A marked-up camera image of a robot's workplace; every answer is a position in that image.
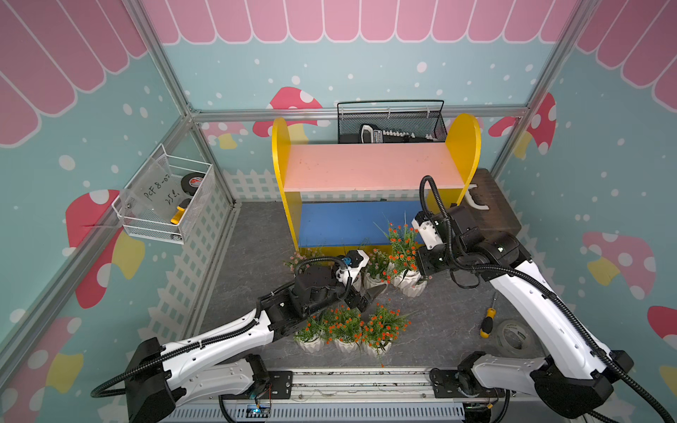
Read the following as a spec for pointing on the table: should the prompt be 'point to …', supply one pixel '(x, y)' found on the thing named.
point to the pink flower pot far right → (416, 289)
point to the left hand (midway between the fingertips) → (372, 277)
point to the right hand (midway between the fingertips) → (415, 257)
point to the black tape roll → (190, 182)
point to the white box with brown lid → (486, 206)
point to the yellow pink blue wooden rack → (345, 196)
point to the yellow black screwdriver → (487, 327)
